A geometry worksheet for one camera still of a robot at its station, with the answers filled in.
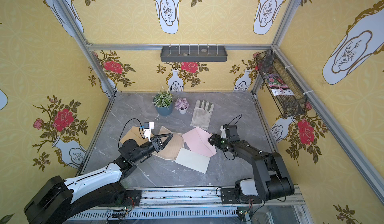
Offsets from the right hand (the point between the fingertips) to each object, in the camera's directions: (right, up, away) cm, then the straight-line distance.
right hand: (212, 141), depth 92 cm
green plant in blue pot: (-31, +24, +4) cm, 40 cm away
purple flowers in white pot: (-19, +23, +9) cm, 31 cm away
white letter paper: (-12, -10, -5) cm, 16 cm away
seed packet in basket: (+32, +32, -15) cm, 48 cm away
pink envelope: (-9, 0, +3) cm, 10 cm away
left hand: (-21, +7, -19) cm, 29 cm away
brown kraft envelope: (-48, +4, +3) cm, 48 cm away
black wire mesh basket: (+43, +22, -11) cm, 50 cm away
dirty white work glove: (-6, +14, +14) cm, 21 cm away
